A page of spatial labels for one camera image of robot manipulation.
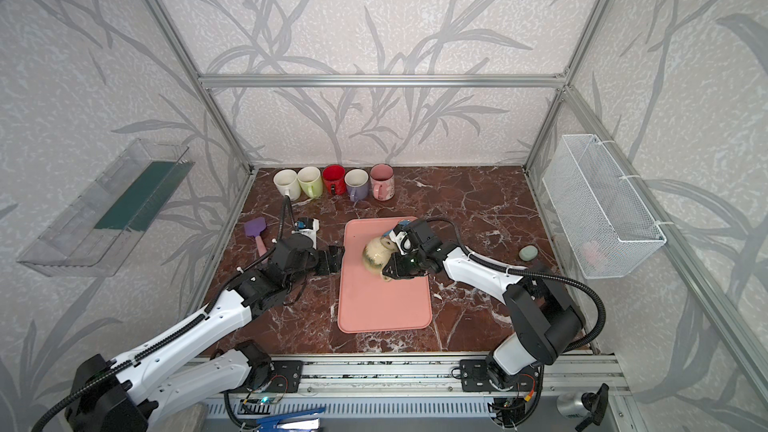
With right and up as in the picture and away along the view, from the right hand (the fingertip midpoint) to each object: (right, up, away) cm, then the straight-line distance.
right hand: (386, 262), depth 85 cm
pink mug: (-2, +24, +17) cm, 30 cm away
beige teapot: (-3, +3, -2) cm, 4 cm away
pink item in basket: (+53, +5, -10) cm, 54 cm away
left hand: (-12, +7, -5) cm, 15 cm away
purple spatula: (-47, +8, +17) cm, 50 cm away
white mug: (-38, +24, +23) cm, 50 cm away
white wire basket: (+48, +13, -23) cm, 54 cm away
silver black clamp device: (+43, -23, -25) cm, 55 cm away
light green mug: (-29, +25, +21) cm, 44 cm away
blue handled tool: (-17, -32, -17) cm, 40 cm away
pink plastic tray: (-5, -12, 0) cm, 13 cm away
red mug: (-20, +25, +24) cm, 40 cm away
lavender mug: (-12, +23, +24) cm, 36 cm away
